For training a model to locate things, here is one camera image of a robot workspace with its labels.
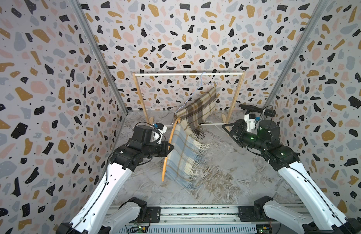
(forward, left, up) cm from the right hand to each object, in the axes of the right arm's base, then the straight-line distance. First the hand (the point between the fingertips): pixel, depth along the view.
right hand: (226, 130), depth 67 cm
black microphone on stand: (+23, -30, -11) cm, 40 cm away
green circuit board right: (-33, -20, -35) cm, 53 cm away
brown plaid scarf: (+27, +15, -18) cm, 36 cm away
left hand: (-6, +24, -6) cm, 25 cm away
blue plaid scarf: (-2, +19, -27) cm, 33 cm away
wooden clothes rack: (+31, -10, -20) cm, 38 cm away
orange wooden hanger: (-2, +26, -4) cm, 26 cm away
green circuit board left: (-35, +40, -33) cm, 62 cm away
